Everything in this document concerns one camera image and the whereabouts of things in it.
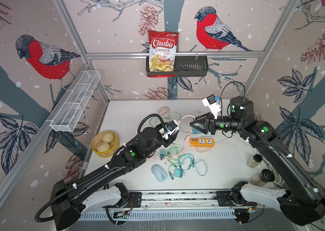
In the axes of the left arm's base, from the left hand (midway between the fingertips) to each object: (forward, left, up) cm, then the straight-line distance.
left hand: (176, 123), depth 68 cm
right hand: (-4, -7, +7) cm, 10 cm away
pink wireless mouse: (+33, +7, -29) cm, 45 cm away
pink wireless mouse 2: (-5, +14, -31) cm, 34 cm away
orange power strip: (+5, -19, -28) cm, 34 cm away
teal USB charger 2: (-3, +7, -28) cm, 29 cm away
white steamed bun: (+7, +43, -26) cm, 51 cm away
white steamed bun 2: (0, +44, -25) cm, 51 cm away
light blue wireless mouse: (-13, +10, -29) cm, 33 cm away
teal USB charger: (-15, -3, -29) cm, 33 cm away
